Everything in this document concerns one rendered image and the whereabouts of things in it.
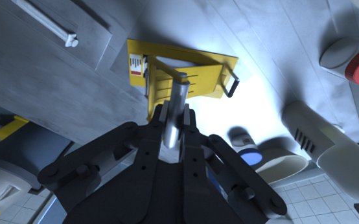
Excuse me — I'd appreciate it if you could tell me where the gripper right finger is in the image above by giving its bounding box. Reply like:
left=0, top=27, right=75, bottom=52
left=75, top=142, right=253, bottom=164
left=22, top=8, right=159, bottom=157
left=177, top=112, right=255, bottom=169
left=179, top=103, right=288, bottom=224

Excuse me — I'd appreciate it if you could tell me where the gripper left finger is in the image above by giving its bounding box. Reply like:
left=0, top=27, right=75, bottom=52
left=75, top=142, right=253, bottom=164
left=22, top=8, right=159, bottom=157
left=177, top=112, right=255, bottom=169
left=37, top=100, right=170, bottom=224

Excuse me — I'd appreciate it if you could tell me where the grey and yellow reacher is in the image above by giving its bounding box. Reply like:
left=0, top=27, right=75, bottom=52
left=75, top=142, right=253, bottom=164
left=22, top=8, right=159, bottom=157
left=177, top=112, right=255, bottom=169
left=146, top=56, right=192, bottom=149

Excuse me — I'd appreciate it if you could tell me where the yellow bin flap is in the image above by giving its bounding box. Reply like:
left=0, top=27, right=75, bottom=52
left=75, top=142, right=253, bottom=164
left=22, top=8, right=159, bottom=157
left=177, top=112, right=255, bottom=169
left=147, top=63, right=224, bottom=121

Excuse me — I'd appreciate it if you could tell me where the yellow sharps bin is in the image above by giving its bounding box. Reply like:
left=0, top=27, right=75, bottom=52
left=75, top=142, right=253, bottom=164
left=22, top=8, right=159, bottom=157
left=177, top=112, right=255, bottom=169
left=126, top=38, right=239, bottom=122

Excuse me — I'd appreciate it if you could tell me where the white syringe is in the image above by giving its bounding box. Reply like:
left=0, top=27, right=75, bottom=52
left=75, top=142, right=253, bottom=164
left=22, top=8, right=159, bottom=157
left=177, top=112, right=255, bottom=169
left=11, top=0, right=80, bottom=49

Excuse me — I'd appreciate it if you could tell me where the white bottle with blue cap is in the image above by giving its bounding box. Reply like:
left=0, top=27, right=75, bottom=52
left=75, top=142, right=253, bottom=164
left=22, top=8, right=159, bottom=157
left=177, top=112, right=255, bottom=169
left=229, top=131, right=264, bottom=167

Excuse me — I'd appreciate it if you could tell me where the grey wire latch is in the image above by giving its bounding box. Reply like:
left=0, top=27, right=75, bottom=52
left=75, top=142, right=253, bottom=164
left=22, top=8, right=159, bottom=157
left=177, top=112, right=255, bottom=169
left=221, top=66, right=240, bottom=98

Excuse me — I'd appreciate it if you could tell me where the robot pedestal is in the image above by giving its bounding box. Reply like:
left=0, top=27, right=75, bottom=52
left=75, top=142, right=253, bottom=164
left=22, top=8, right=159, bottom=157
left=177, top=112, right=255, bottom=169
left=0, top=119, right=75, bottom=191

